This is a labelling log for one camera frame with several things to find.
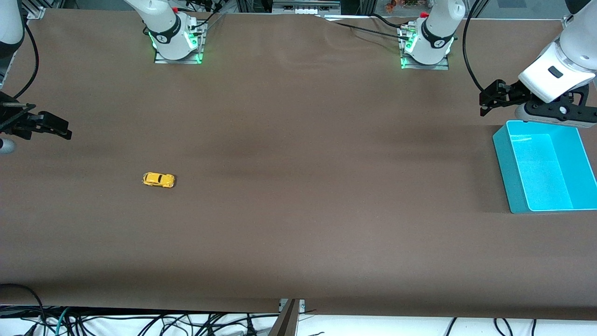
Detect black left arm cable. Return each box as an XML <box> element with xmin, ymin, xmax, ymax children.
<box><xmin>462</xmin><ymin>0</ymin><xmax>502</xmax><ymax>96</ymax></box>

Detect metal table edge bracket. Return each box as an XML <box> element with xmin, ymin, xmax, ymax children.
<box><xmin>278</xmin><ymin>299</ymin><xmax>306</xmax><ymax>336</ymax></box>

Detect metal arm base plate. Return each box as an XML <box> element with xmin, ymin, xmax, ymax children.
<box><xmin>154</xmin><ymin>21</ymin><xmax>206</xmax><ymax>65</ymax></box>
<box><xmin>399</xmin><ymin>25</ymin><xmax>451</xmax><ymax>71</ymax></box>

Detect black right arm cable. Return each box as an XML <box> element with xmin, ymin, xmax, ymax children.
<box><xmin>13</xmin><ymin>21</ymin><xmax>40</xmax><ymax>99</ymax></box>

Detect black cable on table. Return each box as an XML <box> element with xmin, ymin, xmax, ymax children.
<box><xmin>326</xmin><ymin>21</ymin><xmax>411</xmax><ymax>38</ymax></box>
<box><xmin>371</xmin><ymin>13</ymin><xmax>410</xmax><ymax>29</ymax></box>

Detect teal plastic storage bin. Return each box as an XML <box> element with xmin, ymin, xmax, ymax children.
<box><xmin>493</xmin><ymin>120</ymin><xmax>597</xmax><ymax>214</ymax></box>

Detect brown table cover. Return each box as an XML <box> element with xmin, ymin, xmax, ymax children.
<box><xmin>0</xmin><ymin>8</ymin><xmax>597</xmax><ymax>321</ymax></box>

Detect black base connector cable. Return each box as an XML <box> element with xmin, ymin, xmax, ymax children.
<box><xmin>184</xmin><ymin>0</ymin><xmax>230</xmax><ymax>29</ymax></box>

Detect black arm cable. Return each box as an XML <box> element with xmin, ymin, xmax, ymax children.
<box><xmin>13</xmin><ymin>21</ymin><xmax>40</xmax><ymax>99</ymax></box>
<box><xmin>462</xmin><ymin>0</ymin><xmax>502</xmax><ymax>96</ymax></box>

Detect black looped floor cable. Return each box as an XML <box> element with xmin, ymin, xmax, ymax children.
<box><xmin>0</xmin><ymin>283</ymin><xmax>46</xmax><ymax>329</ymax></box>

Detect yellow toy beetle car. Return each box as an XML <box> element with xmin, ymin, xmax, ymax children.
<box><xmin>142</xmin><ymin>172</ymin><xmax>176</xmax><ymax>189</ymax></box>

